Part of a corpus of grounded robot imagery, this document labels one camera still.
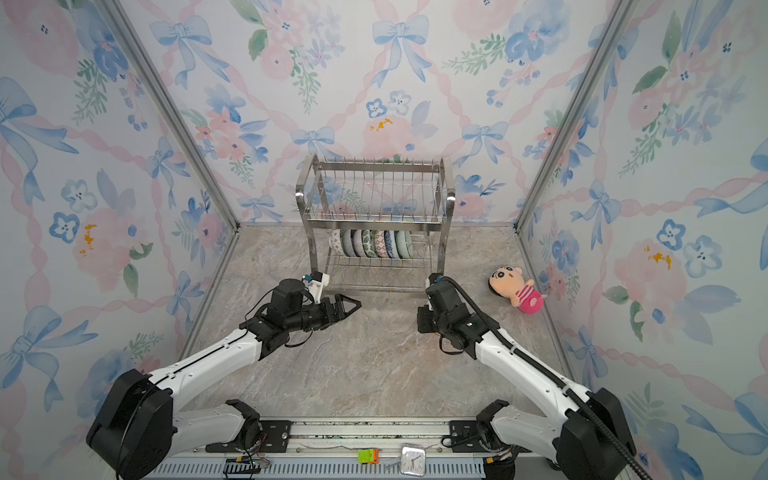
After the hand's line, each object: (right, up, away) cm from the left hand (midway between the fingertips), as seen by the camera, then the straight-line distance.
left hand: (354, 307), depth 79 cm
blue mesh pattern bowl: (+6, +18, +21) cm, 28 cm away
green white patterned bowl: (-9, +18, +21) cm, 29 cm away
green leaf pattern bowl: (+2, +18, +21) cm, 28 cm away
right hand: (+18, -2, +4) cm, 19 cm away
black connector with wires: (-27, -38, -6) cm, 47 cm away
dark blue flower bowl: (-5, +18, +21) cm, 28 cm away
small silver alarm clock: (+15, -34, -9) cm, 38 cm away
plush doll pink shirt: (+47, +5, +16) cm, 50 cm away
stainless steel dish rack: (+5, +22, +13) cm, 26 cm away
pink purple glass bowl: (-1, +18, +21) cm, 28 cm away
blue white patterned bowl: (+10, +17, +21) cm, 29 cm away
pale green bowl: (+14, +17, +21) cm, 31 cm away
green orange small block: (+4, -33, -10) cm, 35 cm away
